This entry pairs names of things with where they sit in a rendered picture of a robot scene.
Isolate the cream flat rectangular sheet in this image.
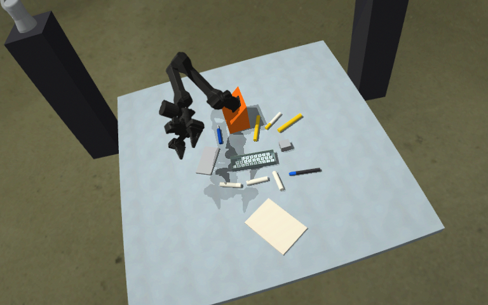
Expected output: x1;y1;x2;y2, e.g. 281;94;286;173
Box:
245;198;307;255

